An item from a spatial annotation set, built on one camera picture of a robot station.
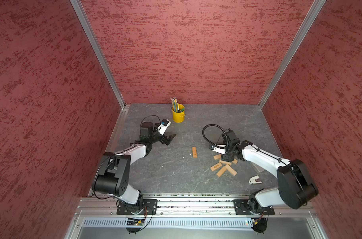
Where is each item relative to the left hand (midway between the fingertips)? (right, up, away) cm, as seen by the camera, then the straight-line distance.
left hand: (169, 131), depth 92 cm
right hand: (+36, -12, -1) cm, 38 cm away
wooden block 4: (+41, -18, -2) cm, 45 cm away
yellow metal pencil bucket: (+5, +9, +16) cm, 19 cm away
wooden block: (+16, -14, +2) cm, 21 cm away
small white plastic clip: (+50, -26, -10) cm, 57 cm away
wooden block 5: (+32, -23, -6) cm, 40 cm away
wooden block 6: (+38, -23, -6) cm, 45 cm away
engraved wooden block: (+29, -21, -4) cm, 36 cm away
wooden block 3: (+34, -17, -8) cm, 39 cm away
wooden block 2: (+31, -16, -1) cm, 35 cm away
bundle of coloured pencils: (+3, +18, +12) cm, 22 cm away
